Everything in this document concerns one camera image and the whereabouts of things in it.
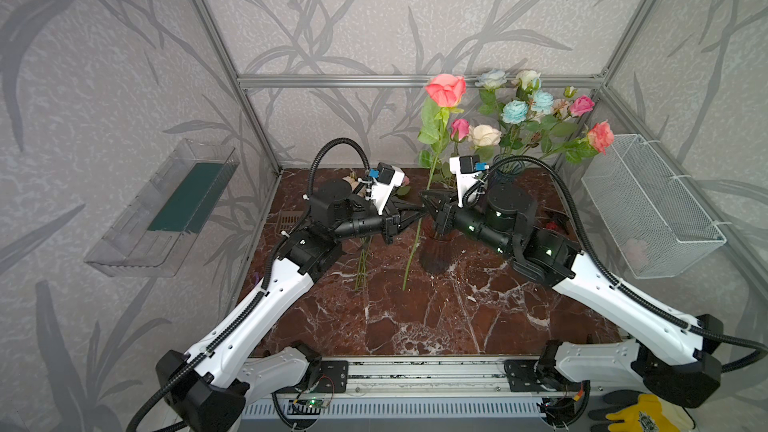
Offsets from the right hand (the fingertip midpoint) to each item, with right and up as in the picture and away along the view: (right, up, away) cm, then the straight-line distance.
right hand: (422, 183), depth 60 cm
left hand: (+1, -5, 0) cm, 5 cm away
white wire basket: (+50, -9, +3) cm, 51 cm away
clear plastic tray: (-58, -11, +4) cm, 60 cm away
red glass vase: (+7, -21, +33) cm, 40 cm away
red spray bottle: (+46, -13, +40) cm, 62 cm away
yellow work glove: (+49, -52, +7) cm, 71 cm away
